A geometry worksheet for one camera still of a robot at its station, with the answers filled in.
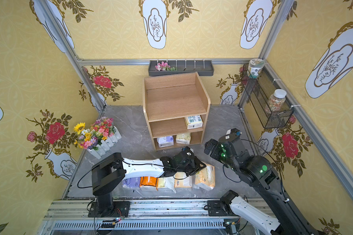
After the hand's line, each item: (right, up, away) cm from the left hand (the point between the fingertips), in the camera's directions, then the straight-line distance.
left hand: (203, 164), depth 80 cm
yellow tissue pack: (-23, -9, -2) cm, 25 cm away
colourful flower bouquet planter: (-60, +13, +6) cm, 62 cm away
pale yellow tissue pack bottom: (-10, +12, +14) cm, 21 cm away
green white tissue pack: (-5, +23, +4) cm, 24 cm away
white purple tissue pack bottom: (-22, +11, +11) cm, 27 cm away
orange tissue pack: (-29, -8, -3) cm, 31 cm away
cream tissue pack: (0, -4, -8) cm, 9 cm away
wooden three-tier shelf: (-15, +31, -3) cm, 34 cm away
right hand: (+2, +12, -13) cm, 18 cm away
